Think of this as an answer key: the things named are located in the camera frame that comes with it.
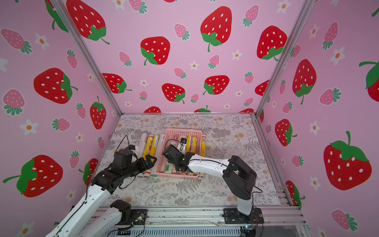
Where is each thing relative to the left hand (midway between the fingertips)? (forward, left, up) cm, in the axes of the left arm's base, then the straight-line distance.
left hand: (152, 160), depth 78 cm
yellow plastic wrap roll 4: (+18, -22, -12) cm, 31 cm away
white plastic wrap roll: (+19, 0, -10) cm, 22 cm away
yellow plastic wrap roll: (+13, +8, -12) cm, 20 cm away
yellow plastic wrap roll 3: (+15, -28, -14) cm, 35 cm away
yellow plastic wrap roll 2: (+13, +5, -12) cm, 18 cm away
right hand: (+10, -13, -5) cm, 17 cm away
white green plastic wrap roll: (+1, -7, -11) cm, 13 cm away
